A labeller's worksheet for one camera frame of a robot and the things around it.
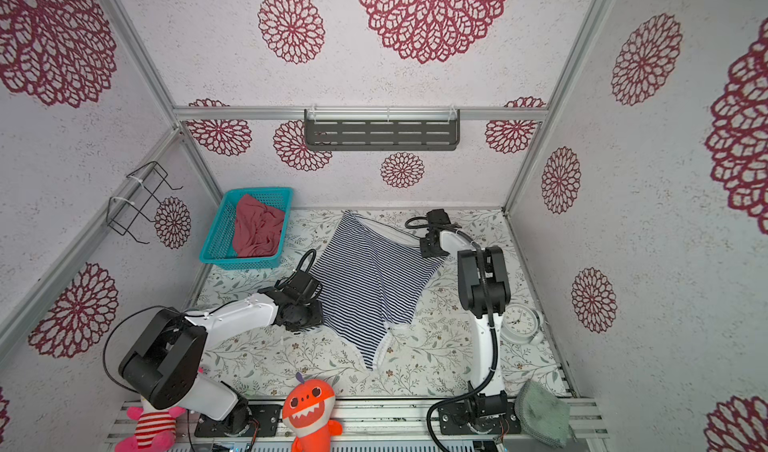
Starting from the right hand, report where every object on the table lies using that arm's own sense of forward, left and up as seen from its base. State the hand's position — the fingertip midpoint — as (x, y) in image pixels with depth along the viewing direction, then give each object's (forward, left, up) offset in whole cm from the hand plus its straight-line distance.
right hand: (433, 244), depth 108 cm
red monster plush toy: (-56, +33, +8) cm, 65 cm away
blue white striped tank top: (-15, +21, -1) cm, 26 cm away
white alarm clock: (-31, -23, +2) cm, 38 cm away
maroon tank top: (+5, +66, +2) cm, 66 cm away
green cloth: (-52, -24, -2) cm, 58 cm away
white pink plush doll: (-60, +68, +6) cm, 91 cm away
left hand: (-31, +37, -1) cm, 49 cm away
